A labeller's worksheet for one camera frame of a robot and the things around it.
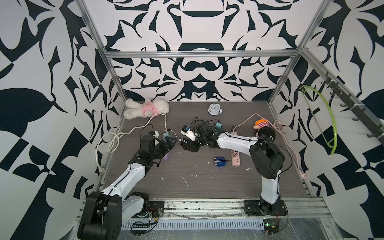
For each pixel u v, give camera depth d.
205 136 0.73
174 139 0.89
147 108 1.05
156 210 0.74
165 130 0.89
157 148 0.74
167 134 0.92
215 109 1.12
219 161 0.87
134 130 1.03
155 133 0.81
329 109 0.71
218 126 1.05
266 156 0.52
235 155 0.85
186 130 0.80
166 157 0.89
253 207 0.75
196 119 1.08
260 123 0.99
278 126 1.10
